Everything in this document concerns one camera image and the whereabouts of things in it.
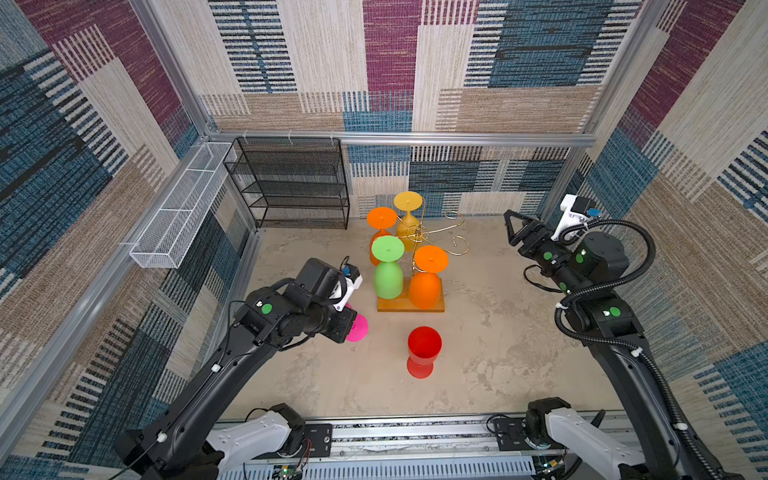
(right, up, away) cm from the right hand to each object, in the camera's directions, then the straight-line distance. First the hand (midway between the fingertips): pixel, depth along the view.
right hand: (512, 221), depth 64 cm
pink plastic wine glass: (-34, -26, +15) cm, 45 cm away
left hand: (-34, -21, +3) cm, 40 cm away
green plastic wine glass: (-26, -13, +10) cm, 31 cm away
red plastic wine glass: (-17, -30, +10) cm, 36 cm away
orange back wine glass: (-28, +2, +10) cm, 29 cm away
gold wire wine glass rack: (-22, -20, +14) cm, 33 cm away
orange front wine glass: (-17, -15, +9) cm, 24 cm away
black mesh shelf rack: (-61, +19, +46) cm, 79 cm away
